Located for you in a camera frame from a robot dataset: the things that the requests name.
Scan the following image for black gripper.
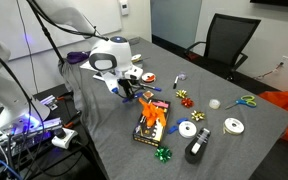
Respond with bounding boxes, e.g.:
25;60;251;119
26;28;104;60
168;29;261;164
117;78;140;101

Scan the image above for blue utility knife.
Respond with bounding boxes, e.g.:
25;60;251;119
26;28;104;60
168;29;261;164
122;92;144;104

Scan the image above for blue marker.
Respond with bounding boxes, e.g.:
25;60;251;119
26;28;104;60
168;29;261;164
139;83;163;92

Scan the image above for black marker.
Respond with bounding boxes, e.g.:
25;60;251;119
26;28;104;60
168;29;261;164
172;75;180;90

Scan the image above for small wooden block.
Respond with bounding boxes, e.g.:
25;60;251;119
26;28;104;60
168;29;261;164
142;90;155;101

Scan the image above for orange ribbon spool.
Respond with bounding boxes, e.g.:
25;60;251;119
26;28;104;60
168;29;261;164
141;72;157;84

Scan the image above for orange ribbon bow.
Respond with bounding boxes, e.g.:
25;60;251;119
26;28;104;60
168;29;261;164
138;97;168;128

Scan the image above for pink eraser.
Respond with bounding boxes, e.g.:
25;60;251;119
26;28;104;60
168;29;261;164
152;100;169;109

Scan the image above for white tablet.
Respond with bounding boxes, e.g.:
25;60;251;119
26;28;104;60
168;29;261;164
92;72;106;83

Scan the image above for black cardboard box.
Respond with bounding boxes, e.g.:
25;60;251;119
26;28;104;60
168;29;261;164
132;98;172;148

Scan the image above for gold gift bow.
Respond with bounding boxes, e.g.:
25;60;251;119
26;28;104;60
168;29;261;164
175;89;189;100
190;110;206;122

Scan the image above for white label sheets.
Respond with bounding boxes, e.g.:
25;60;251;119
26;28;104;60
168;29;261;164
79;59;93;72

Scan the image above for blue plastic clip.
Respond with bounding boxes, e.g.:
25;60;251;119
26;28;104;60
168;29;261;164
167;117;190;135

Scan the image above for red gift bow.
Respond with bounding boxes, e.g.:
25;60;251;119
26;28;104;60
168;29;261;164
180;97;195;109

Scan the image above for purple cloth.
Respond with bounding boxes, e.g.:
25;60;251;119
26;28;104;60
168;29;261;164
66;50;92;65

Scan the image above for white tape roll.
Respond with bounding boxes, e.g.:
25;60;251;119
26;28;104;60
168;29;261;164
178;120;198;140

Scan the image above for green gift bow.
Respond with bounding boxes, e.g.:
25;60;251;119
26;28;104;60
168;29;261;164
154;145;173;164

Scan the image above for white black power adapter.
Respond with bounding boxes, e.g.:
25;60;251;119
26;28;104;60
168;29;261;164
51;127;79;150

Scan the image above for gray tablecloth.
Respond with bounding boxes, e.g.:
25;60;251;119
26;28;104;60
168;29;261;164
57;36;288;180

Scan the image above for clear tape roll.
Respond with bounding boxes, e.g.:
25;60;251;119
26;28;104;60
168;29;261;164
208;98;222;110

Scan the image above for black tape dispenser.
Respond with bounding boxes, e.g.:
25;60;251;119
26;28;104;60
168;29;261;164
184;127;212;165

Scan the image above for white yellow ribbon spool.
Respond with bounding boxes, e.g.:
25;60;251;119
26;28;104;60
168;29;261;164
222;117;246;136

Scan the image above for black office chair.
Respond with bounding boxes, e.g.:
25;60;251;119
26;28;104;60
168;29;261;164
184;13;262;81

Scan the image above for blue green scissors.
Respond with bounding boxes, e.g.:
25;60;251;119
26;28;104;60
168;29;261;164
224;95;258;111

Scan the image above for orange bag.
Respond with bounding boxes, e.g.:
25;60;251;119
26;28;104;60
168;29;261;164
258;90;288;146

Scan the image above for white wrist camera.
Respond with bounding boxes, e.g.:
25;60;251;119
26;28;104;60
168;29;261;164
123;64;144;81

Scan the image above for silver metal bracket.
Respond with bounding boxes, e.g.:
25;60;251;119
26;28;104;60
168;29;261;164
39;94;59;111

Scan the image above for white wall thermostat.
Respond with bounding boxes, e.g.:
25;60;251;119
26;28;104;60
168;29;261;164
118;0;130;17

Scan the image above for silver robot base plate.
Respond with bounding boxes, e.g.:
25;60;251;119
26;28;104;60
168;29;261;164
0;116;63;149

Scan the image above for black camera tripod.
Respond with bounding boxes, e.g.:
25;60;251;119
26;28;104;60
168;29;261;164
26;0;67;66

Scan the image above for black wall television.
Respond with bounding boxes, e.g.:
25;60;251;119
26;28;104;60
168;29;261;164
249;0;288;10

